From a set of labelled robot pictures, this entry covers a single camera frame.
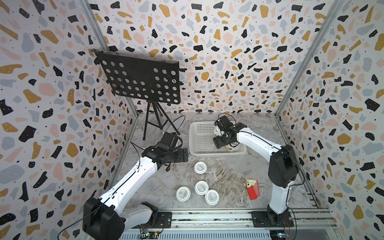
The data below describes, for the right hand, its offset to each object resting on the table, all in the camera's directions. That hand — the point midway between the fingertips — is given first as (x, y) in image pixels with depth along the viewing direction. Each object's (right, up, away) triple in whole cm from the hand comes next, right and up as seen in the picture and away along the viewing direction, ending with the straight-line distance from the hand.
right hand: (221, 141), depth 92 cm
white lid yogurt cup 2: (-12, -24, -14) cm, 30 cm away
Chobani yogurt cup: (+5, -1, -16) cm, 17 cm away
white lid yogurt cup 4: (-21, -26, -16) cm, 37 cm away
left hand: (-22, -6, -12) cm, 26 cm away
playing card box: (+18, -23, -7) cm, 30 cm away
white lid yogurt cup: (-13, -15, -7) cm, 21 cm away
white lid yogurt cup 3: (-7, -27, -17) cm, 32 cm away
